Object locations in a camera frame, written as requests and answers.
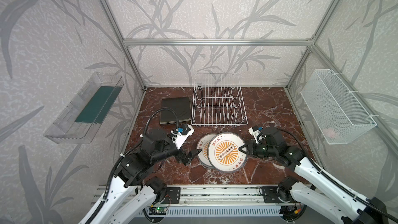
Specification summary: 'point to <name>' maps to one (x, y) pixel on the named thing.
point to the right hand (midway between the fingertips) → (239, 144)
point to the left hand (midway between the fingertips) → (196, 137)
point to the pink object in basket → (329, 132)
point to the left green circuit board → (159, 210)
